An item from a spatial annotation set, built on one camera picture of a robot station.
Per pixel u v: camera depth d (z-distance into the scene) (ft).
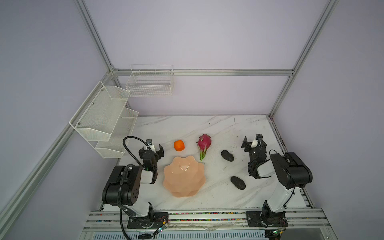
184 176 2.91
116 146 2.44
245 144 2.89
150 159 2.31
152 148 2.71
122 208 1.62
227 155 3.12
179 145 3.14
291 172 1.63
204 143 3.13
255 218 2.41
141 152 2.75
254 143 2.74
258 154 2.32
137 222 2.22
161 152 2.89
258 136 2.66
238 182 2.76
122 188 1.41
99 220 2.45
